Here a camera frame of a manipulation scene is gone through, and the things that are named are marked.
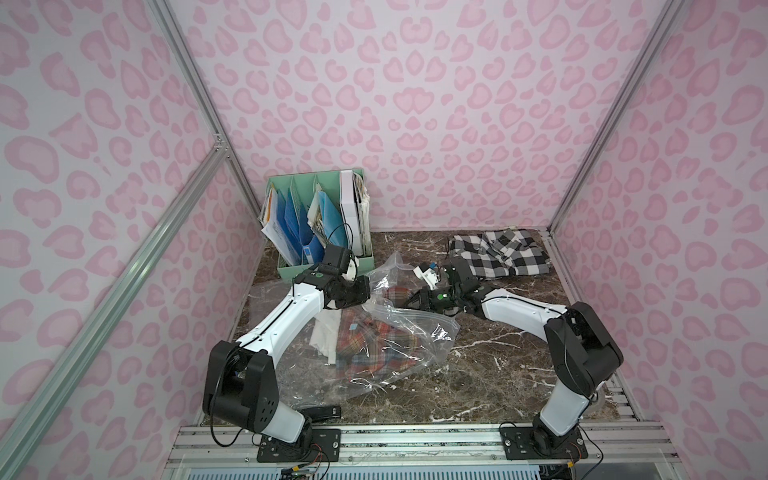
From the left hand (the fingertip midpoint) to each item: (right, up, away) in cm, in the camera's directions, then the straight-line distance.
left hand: (371, 289), depth 86 cm
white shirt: (-14, -13, +5) cm, 20 cm away
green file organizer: (-24, +24, +15) cm, 37 cm away
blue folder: (-13, +21, +11) cm, 28 cm away
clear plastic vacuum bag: (-19, -24, 0) cm, 31 cm away
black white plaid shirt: (+46, +11, +24) cm, 53 cm away
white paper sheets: (-30, +19, +3) cm, 36 cm away
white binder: (-7, +24, +9) cm, 27 cm away
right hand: (+9, -5, -2) cm, 10 cm away
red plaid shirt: (0, -16, -3) cm, 16 cm away
